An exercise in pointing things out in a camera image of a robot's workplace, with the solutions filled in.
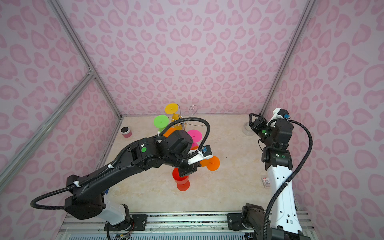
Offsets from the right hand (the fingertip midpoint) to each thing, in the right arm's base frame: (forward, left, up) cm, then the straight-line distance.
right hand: (252, 114), depth 68 cm
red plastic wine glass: (-22, +32, -25) cm, 46 cm away
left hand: (-20, +23, -6) cm, 31 cm away
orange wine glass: (-16, +18, -18) cm, 29 cm away
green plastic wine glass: (0, +43, -5) cm, 43 cm away
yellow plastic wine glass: (+9, +38, -5) cm, 39 cm away
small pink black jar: (+14, +75, -32) cm, 83 cm away
